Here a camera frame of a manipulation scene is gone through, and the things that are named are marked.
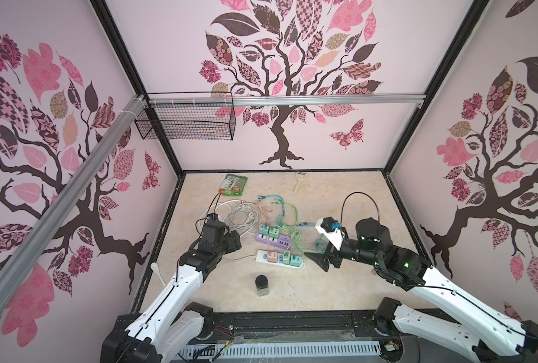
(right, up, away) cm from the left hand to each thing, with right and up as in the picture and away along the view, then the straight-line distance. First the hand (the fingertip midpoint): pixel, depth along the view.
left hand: (231, 240), depth 83 cm
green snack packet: (-5, +22, +30) cm, 38 cm away
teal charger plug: (+12, +3, +6) cm, 14 cm away
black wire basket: (-20, +51, +11) cm, 56 cm away
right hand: (+29, +5, -16) cm, 33 cm away
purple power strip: (+20, -2, +7) cm, 21 cm away
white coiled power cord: (-1, +8, +17) cm, 19 cm away
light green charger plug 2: (+21, -6, -1) cm, 22 cm away
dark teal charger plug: (+24, -7, -2) cm, 25 cm away
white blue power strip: (+11, -8, +4) cm, 14 cm away
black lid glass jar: (+12, -12, -9) cm, 19 cm away
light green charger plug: (+16, +2, +6) cm, 17 cm away
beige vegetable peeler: (+30, +27, +34) cm, 53 cm away
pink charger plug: (+15, -6, 0) cm, 17 cm away
